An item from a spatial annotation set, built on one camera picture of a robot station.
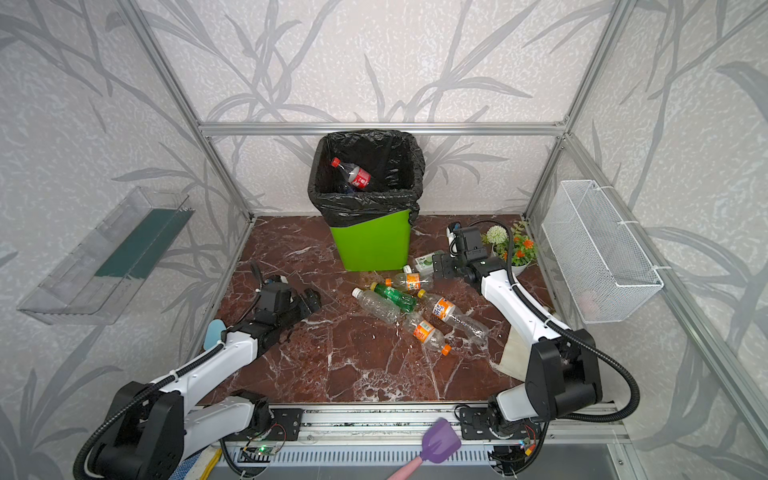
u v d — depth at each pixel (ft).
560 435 2.35
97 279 2.10
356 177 3.16
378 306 2.94
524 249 2.91
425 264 3.34
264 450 2.32
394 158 3.17
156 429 1.31
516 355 2.83
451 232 2.58
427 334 2.78
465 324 2.91
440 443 2.32
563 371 1.37
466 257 2.14
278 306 2.23
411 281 3.14
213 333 2.96
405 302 2.94
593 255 2.11
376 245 3.00
